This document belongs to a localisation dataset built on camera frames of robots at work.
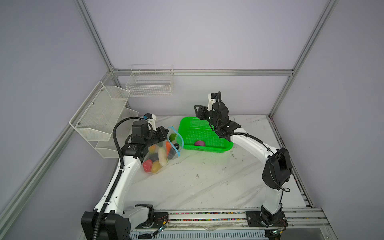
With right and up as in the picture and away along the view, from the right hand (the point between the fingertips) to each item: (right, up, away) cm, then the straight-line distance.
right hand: (196, 106), depth 81 cm
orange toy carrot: (-14, -20, -6) cm, 26 cm away
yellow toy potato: (-24, -35, +7) cm, 43 cm away
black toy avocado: (-26, -30, +11) cm, 41 cm away
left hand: (-14, -14, -5) cm, 21 cm away
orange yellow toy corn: (-29, -25, +14) cm, 41 cm away
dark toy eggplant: (-12, -26, -4) cm, 29 cm away
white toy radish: (-21, -29, +8) cm, 37 cm away
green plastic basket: (+1, -17, +28) cm, 32 cm away
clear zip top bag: (-10, -21, +1) cm, 23 cm away
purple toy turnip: (+3, -22, +17) cm, 28 cm away
